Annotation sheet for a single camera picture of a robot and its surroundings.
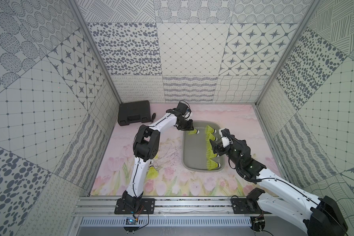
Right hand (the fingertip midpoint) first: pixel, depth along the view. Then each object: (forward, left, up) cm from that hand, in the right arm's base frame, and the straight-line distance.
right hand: (218, 138), depth 81 cm
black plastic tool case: (+31, +58, -12) cm, 67 cm away
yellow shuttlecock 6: (-14, +38, -16) cm, 44 cm away
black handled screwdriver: (+27, +43, -13) cm, 53 cm away
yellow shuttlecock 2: (+14, +2, -12) cm, 19 cm away
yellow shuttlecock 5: (-10, +3, -13) cm, 17 cm away
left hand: (+12, +10, -9) cm, 18 cm away
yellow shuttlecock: (+13, +12, -13) cm, 22 cm away
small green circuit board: (-37, +45, -18) cm, 61 cm away
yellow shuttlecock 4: (-10, +5, 0) cm, 11 cm away
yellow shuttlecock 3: (+8, +2, -11) cm, 14 cm away
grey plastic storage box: (+1, +13, -15) cm, 19 cm away
